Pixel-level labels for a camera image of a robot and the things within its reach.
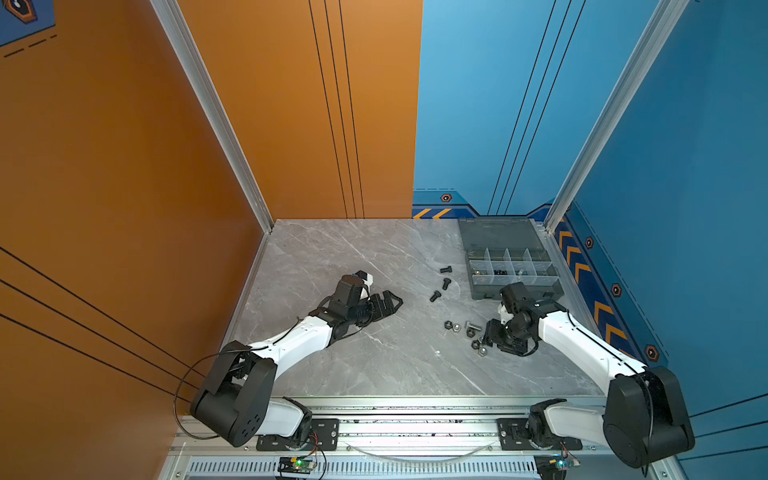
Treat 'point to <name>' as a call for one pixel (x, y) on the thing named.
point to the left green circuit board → (296, 465)
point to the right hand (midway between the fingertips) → (487, 343)
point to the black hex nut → (448, 324)
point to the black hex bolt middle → (446, 281)
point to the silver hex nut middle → (456, 327)
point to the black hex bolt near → (435, 296)
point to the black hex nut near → (475, 344)
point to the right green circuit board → (554, 466)
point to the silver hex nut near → (482, 352)
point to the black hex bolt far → (446, 269)
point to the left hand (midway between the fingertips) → (394, 304)
